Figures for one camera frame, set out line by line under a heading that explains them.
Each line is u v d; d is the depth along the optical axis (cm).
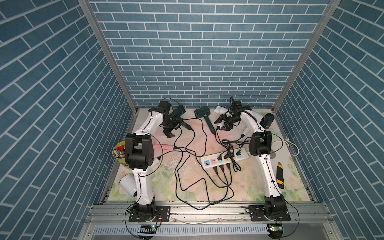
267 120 105
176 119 87
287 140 105
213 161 89
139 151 54
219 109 115
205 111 116
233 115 94
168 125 82
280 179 85
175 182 84
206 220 73
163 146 93
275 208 65
